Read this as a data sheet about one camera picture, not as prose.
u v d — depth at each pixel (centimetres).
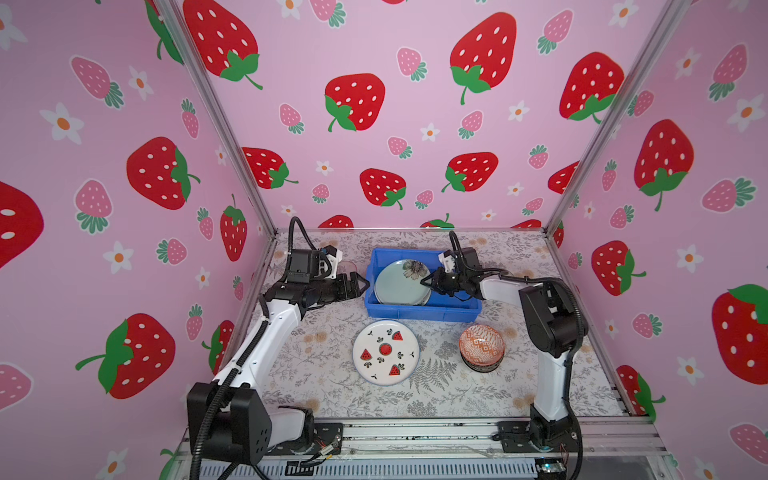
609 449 73
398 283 102
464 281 82
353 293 72
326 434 75
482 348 82
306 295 59
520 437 73
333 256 75
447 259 95
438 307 98
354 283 72
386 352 88
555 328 54
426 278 97
